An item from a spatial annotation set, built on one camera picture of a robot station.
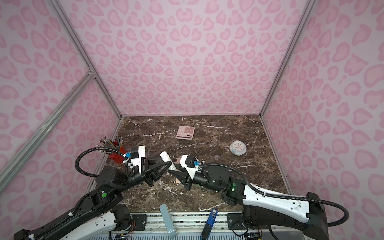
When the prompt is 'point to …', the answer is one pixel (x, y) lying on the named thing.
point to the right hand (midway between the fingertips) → (171, 168)
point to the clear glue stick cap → (216, 157)
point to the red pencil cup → (117, 158)
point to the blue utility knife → (206, 232)
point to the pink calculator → (185, 132)
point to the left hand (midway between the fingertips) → (170, 161)
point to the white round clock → (237, 147)
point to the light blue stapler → (171, 231)
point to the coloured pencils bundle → (105, 142)
